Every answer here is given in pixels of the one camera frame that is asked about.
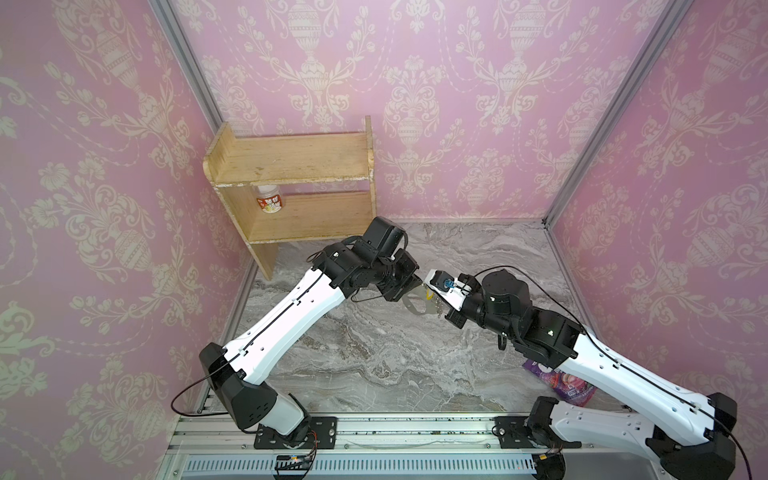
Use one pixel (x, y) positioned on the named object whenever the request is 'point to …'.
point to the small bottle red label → (269, 198)
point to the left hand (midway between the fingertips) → (429, 280)
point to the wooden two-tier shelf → (294, 188)
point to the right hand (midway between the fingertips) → (435, 282)
